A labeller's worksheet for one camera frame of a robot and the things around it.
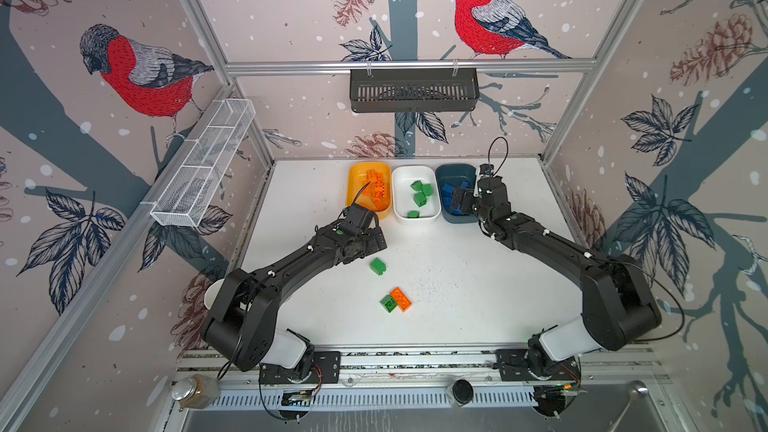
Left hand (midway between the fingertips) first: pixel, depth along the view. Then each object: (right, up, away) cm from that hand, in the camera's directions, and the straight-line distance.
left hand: (373, 245), depth 87 cm
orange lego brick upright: (+8, -16, -2) cm, 18 cm away
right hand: (+28, +15, +3) cm, 32 cm away
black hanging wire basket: (+11, +52, +20) cm, 57 cm away
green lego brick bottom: (+4, -15, -4) cm, 17 cm away
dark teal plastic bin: (+27, +20, +25) cm, 42 cm away
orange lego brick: (-2, +21, +24) cm, 32 cm away
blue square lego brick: (+26, +15, +19) cm, 36 cm away
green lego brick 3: (+1, -7, +3) cm, 8 cm away
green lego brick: (+15, +18, +23) cm, 33 cm away
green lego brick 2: (+18, +16, +21) cm, 32 cm away
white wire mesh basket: (-46, +25, -8) cm, 53 cm away
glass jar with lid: (-37, -27, -23) cm, 52 cm away
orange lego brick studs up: (+1, +14, +19) cm, 24 cm away
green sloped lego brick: (+13, +8, +14) cm, 21 cm away
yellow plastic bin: (-3, +18, +23) cm, 29 cm away
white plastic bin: (+14, +14, +21) cm, 29 cm away
